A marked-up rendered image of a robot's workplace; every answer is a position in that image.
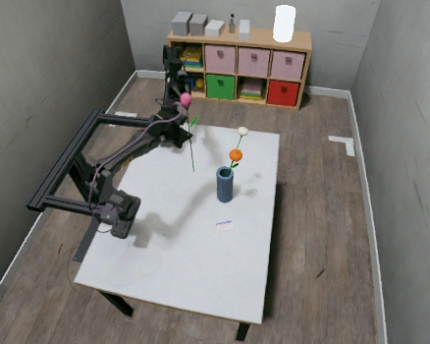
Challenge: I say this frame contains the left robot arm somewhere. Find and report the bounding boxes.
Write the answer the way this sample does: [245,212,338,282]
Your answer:
[161,45,187,119]

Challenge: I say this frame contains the pink tulip with green stem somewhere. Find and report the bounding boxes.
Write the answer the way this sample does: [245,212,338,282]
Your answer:
[181,92,198,131]

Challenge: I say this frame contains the blue-grey hollow cylinder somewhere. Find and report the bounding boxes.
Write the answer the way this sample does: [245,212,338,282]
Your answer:
[216,166,234,203]

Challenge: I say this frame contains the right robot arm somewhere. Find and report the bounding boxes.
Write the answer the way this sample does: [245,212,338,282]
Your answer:
[81,111,173,237]

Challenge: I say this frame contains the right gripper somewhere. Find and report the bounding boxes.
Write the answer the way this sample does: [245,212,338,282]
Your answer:
[165,116,193,148]

